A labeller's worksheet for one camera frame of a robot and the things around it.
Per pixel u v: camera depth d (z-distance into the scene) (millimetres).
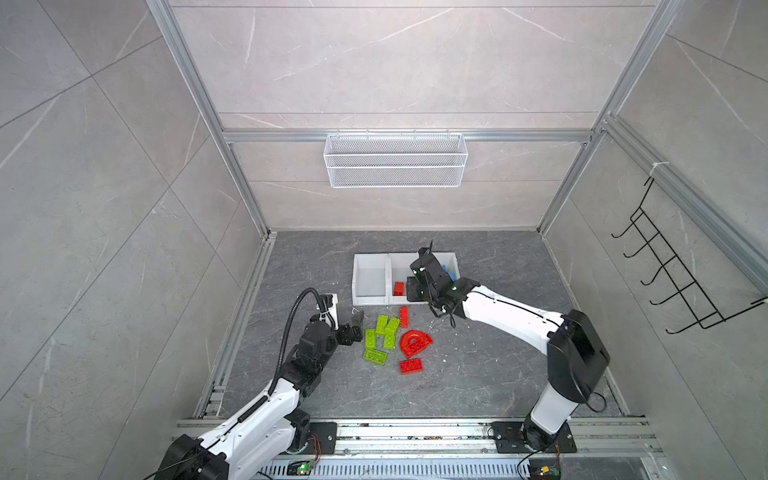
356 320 744
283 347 583
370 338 904
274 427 597
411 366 852
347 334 740
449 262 1039
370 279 1051
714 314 570
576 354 453
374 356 857
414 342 894
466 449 730
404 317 951
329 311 701
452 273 985
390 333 897
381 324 924
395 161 1009
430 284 649
